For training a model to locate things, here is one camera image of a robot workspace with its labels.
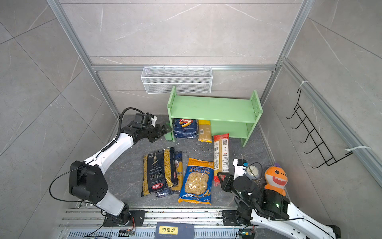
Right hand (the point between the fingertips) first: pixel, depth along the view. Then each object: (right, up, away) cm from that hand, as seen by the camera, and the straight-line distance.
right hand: (217, 174), depth 68 cm
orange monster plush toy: (+34, -6, +12) cm, 36 cm away
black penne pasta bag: (-30, -3, +13) cm, 33 cm away
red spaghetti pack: (+2, +8, +3) cm, 9 cm away
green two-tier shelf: (+15, +30, +30) cm, 45 cm away
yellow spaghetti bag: (-4, +19, +23) cm, 31 cm away
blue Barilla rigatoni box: (-16, +21, +20) cm, 33 cm away
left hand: (-27, +21, +17) cm, 38 cm away
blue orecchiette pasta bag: (-9, -8, +15) cm, 19 cm away
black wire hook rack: (+45, +15, -3) cm, 47 cm away
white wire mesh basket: (-16, +55, +33) cm, 66 cm away
